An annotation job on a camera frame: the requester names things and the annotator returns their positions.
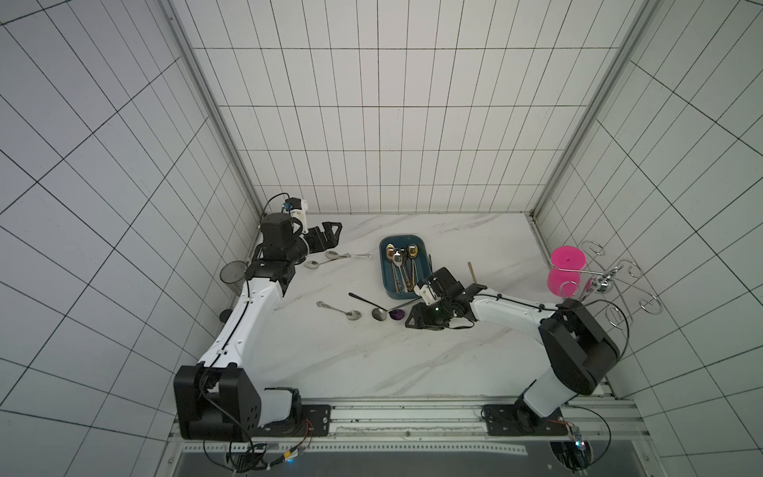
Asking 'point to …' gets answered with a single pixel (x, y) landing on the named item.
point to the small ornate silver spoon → (353, 315)
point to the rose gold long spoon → (472, 270)
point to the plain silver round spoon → (313, 264)
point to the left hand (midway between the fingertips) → (328, 233)
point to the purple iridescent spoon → (394, 314)
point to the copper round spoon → (389, 251)
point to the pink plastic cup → (564, 275)
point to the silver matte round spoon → (381, 314)
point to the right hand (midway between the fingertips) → (403, 327)
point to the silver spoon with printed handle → (333, 254)
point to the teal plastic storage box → (422, 263)
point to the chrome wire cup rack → (599, 276)
